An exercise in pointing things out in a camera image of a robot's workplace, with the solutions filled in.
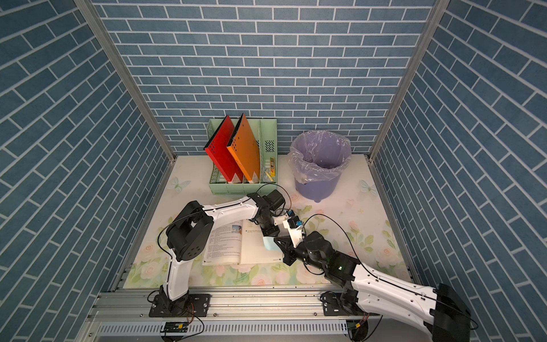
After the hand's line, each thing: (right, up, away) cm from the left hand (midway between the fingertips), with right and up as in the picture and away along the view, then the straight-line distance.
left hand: (278, 234), depth 91 cm
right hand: (0, +2, -18) cm, 19 cm away
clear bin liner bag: (+19, +35, +10) cm, 41 cm away
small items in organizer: (-5, +27, +21) cm, 34 cm away
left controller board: (-34, -26, -19) cm, 47 cm away
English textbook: (-16, -2, -4) cm, 17 cm away
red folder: (-25, +37, -5) cm, 45 cm away
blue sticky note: (-2, +1, -16) cm, 16 cm away
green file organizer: (-7, +48, +14) cm, 50 cm away
